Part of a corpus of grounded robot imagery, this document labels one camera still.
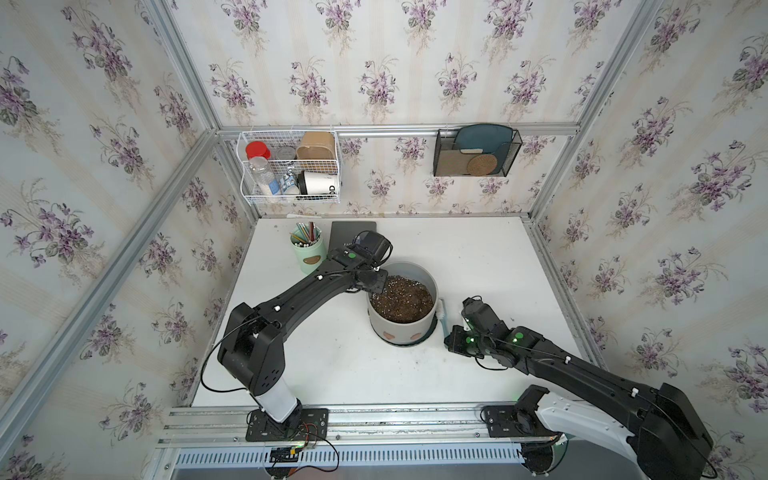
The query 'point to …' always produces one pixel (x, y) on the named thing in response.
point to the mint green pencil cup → (309, 246)
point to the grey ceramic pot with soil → (406, 311)
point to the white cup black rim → (317, 183)
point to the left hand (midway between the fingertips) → (380, 285)
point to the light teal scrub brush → (440, 312)
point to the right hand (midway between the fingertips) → (446, 341)
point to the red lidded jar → (258, 149)
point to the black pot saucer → (410, 342)
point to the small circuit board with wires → (285, 454)
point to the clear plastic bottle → (263, 176)
